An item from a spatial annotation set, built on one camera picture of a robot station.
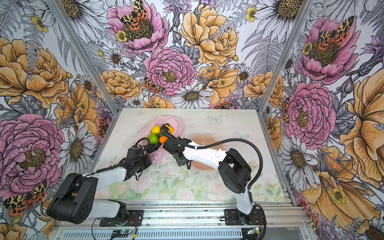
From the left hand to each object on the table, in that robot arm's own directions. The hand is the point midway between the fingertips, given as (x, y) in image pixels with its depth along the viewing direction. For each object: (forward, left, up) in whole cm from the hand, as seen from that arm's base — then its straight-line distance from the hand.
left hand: (150, 164), depth 93 cm
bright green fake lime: (+15, -1, +6) cm, 16 cm away
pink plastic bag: (+24, -13, +8) cm, 29 cm away
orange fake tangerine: (+14, -7, +7) cm, 17 cm away
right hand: (-3, -24, +8) cm, 25 cm away
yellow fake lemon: (+23, -1, +5) cm, 24 cm away
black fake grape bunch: (+10, 0, +3) cm, 10 cm away
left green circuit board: (-35, +8, 0) cm, 35 cm away
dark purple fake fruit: (+24, -6, +5) cm, 25 cm away
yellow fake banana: (+22, -11, +5) cm, 25 cm away
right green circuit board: (-35, -54, 0) cm, 64 cm away
